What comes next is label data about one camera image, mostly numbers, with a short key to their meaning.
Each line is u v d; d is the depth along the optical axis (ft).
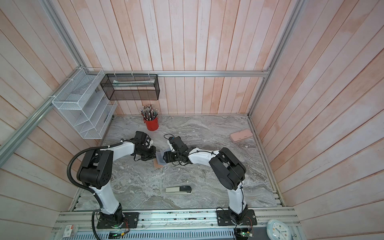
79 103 2.25
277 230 2.25
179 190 2.56
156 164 2.94
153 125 3.51
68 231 2.25
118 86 3.45
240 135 3.50
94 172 1.63
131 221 2.40
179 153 2.40
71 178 1.50
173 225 2.40
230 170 1.66
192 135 3.48
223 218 2.41
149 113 3.41
